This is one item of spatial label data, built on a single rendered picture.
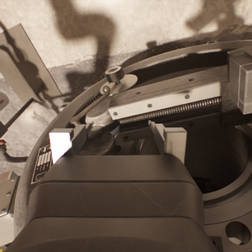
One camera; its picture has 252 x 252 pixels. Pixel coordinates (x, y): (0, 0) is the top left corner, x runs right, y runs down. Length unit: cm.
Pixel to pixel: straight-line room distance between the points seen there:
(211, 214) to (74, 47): 91
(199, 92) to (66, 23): 77
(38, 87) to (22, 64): 15
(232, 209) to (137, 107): 25
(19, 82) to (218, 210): 117
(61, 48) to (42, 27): 13
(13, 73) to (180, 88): 104
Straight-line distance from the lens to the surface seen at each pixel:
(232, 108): 41
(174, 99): 37
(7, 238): 48
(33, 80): 120
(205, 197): 37
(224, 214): 36
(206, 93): 38
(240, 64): 32
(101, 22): 94
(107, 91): 46
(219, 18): 96
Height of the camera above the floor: 91
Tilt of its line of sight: 50 degrees down
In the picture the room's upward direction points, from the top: 170 degrees counter-clockwise
